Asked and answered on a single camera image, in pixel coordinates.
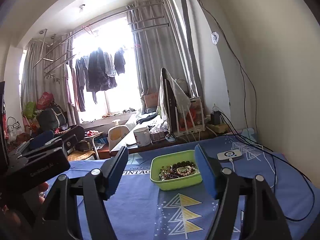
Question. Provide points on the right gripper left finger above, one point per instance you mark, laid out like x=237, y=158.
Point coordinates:
x=58, y=217

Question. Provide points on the person left hand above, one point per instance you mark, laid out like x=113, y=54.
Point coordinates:
x=13, y=224

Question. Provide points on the white power bank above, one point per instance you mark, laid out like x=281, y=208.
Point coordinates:
x=230, y=154

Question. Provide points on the dark duffel bag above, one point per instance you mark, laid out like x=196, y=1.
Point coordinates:
x=51, y=118

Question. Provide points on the blue printed tablecloth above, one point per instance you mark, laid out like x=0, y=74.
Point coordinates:
x=139, y=209

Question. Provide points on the white chair back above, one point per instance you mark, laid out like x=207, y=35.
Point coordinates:
x=116, y=134

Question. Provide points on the green plastic tray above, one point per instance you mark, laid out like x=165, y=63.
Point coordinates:
x=175, y=171

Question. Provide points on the white enamel mug red star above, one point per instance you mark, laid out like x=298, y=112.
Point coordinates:
x=142, y=136

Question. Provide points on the black power adapter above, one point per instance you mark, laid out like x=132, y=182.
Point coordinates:
x=215, y=117

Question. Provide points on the dark wooden desk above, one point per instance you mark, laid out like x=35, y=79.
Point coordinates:
x=129, y=141

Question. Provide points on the left grey curtain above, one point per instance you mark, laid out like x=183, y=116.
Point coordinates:
x=49, y=69

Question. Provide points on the grey curtain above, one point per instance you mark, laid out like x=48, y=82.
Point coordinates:
x=164, y=40
x=49, y=69

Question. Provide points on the white wifi router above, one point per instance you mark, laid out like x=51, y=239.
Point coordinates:
x=193, y=121

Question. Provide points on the dark hanging jacket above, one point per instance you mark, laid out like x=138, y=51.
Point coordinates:
x=98, y=80

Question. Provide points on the cloth covered monitor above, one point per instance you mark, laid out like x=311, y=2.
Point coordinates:
x=173, y=104

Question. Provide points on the right grey curtain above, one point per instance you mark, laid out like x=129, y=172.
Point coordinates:
x=164, y=40

